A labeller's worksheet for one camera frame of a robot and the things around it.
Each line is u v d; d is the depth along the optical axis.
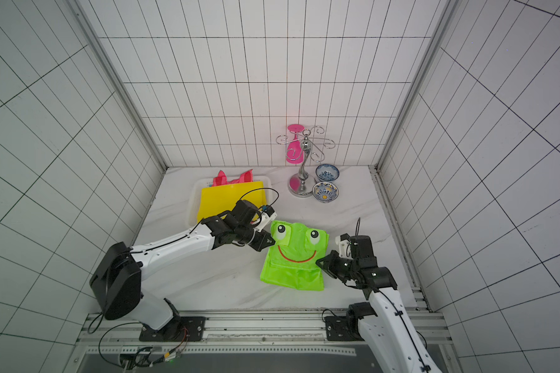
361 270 0.59
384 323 0.48
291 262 0.78
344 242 0.74
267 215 0.74
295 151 1.12
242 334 0.73
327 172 1.15
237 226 0.64
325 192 1.07
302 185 1.11
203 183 1.02
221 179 1.00
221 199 0.97
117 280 0.42
